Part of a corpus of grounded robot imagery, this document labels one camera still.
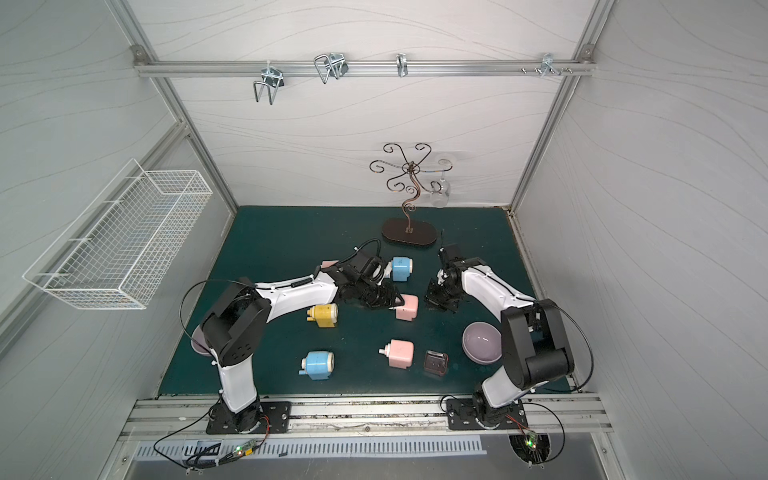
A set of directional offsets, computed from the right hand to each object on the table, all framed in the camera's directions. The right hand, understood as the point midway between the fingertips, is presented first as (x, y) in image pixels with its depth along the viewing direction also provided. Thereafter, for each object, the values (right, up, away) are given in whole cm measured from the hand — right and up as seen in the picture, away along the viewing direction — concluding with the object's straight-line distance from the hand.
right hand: (427, 303), depth 89 cm
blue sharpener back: (-7, +10, +6) cm, 14 cm away
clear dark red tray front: (+2, -15, -7) cm, 17 cm away
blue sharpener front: (-30, -13, -14) cm, 35 cm away
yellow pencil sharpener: (-30, -2, -5) cm, 30 cm away
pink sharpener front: (-9, -11, -11) cm, 18 cm away
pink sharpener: (-32, +11, +7) cm, 35 cm away
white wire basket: (-75, +17, -20) cm, 80 cm away
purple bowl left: (-65, -7, -7) cm, 65 cm away
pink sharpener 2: (-6, -1, -3) cm, 6 cm away
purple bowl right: (+15, -10, -5) cm, 19 cm away
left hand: (-8, 0, -3) cm, 9 cm away
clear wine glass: (+6, +35, +14) cm, 38 cm away
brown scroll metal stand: (-8, +22, +22) cm, 32 cm away
